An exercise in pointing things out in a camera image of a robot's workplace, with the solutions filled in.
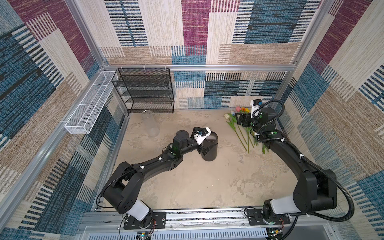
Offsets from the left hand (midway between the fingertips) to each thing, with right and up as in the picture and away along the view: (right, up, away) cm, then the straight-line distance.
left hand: (211, 133), depth 79 cm
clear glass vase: (-37, +1, +23) cm, 43 cm away
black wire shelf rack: (-44, +29, +32) cm, 62 cm away
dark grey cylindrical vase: (0, -4, +1) cm, 4 cm away
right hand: (+18, +10, +6) cm, 21 cm away
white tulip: (+21, +14, +37) cm, 45 cm away
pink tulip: (+24, +17, +36) cm, 46 cm away
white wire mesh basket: (-68, +7, +3) cm, 69 cm away
